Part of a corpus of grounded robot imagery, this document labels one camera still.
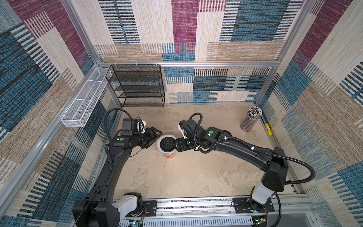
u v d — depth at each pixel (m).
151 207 0.73
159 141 0.79
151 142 0.69
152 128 0.70
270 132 1.05
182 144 0.66
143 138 0.65
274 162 0.43
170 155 0.85
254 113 0.91
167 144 0.76
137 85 1.09
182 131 0.60
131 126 0.59
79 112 0.70
